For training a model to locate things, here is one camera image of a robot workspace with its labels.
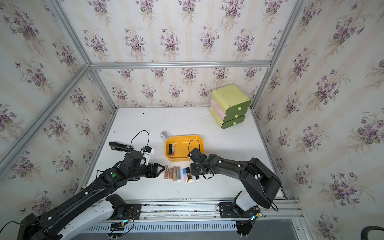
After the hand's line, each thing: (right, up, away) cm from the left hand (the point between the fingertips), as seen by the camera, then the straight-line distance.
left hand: (162, 169), depth 76 cm
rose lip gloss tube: (0, -5, +10) cm, 11 cm away
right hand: (+17, -5, +11) cm, 21 cm away
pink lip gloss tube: (+3, +7, +19) cm, 21 cm away
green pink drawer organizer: (+38, +35, +15) cm, 54 cm away
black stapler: (-31, +9, +18) cm, 37 cm away
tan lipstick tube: (+5, -5, +8) cm, 11 cm away
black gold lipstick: (+13, -5, +8) cm, 17 cm away
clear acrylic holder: (-4, +16, +25) cm, 30 cm away
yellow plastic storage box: (+11, +11, +22) cm, 27 cm away
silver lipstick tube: (+7, -5, +9) cm, 13 cm away
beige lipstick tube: (+3, -5, +9) cm, 11 cm away
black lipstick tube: (+1, +7, +19) cm, 20 cm away
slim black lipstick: (+18, -7, +8) cm, 21 cm away
